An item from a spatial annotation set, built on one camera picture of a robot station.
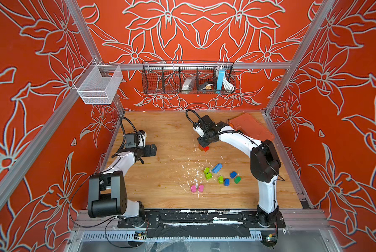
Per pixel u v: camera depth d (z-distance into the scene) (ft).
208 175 2.81
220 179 2.74
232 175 2.84
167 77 3.29
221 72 2.70
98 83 3.05
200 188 2.68
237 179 2.76
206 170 2.87
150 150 2.68
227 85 2.99
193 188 2.67
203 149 3.16
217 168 2.87
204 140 2.69
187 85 2.97
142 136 2.73
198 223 2.39
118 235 2.29
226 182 2.71
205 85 2.79
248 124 3.41
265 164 1.70
